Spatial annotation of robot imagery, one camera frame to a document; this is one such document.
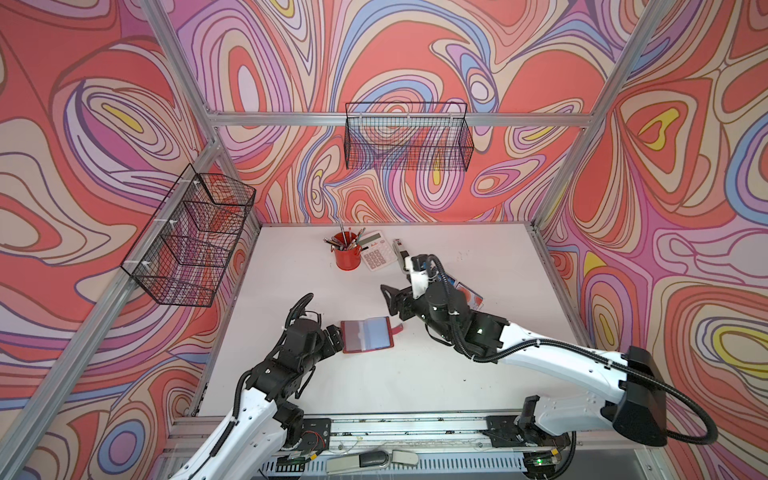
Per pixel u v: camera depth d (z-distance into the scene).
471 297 0.87
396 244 1.11
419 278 0.61
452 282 0.90
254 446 0.57
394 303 0.63
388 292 0.67
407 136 0.96
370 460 0.67
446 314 0.51
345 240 1.02
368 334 0.91
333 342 0.72
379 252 1.08
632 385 0.41
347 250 0.97
